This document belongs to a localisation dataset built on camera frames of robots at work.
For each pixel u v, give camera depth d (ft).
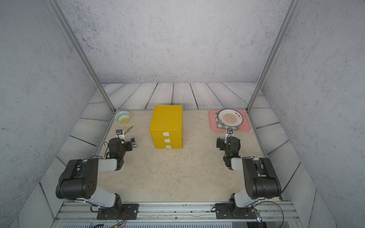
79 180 1.50
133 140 2.91
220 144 2.80
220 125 3.56
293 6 2.30
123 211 2.34
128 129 3.55
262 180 1.44
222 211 2.37
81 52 2.85
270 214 2.38
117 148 2.41
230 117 3.76
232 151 2.38
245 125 3.62
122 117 3.76
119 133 2.67
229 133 2.64
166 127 2.69
